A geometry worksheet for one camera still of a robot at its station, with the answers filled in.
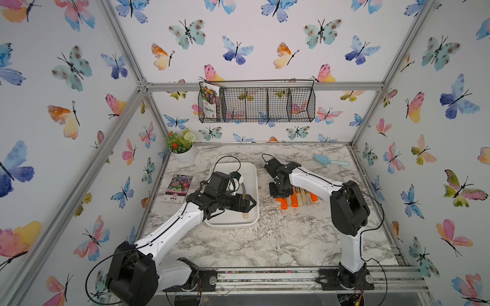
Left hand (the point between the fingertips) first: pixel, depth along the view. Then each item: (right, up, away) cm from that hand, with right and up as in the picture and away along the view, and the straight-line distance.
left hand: (249, 200), depth 80 cm
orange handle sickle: (+17, -4, +14) cm, 22 cm away
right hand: (+14, +1, +13) cm, 19 cm away
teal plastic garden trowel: (+45, +17, +34) cm, 59 cm away
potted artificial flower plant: (-35, +24, +20) cm, 47 cm away
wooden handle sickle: (-2, -9, +10) cm, 13 cm away
